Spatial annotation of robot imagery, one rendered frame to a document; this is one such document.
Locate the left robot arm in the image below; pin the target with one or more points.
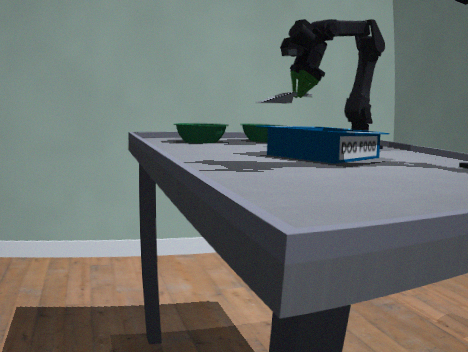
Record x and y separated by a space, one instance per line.
463 165

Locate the blue dog food box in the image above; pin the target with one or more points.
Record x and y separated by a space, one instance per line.
322 147

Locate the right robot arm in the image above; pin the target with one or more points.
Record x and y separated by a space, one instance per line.
357 107

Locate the grey table edge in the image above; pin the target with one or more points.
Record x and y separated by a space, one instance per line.
297 245

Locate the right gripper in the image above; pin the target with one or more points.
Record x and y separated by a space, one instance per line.
312 76

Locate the green bowl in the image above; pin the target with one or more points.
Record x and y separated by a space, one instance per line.
200 132
256 134

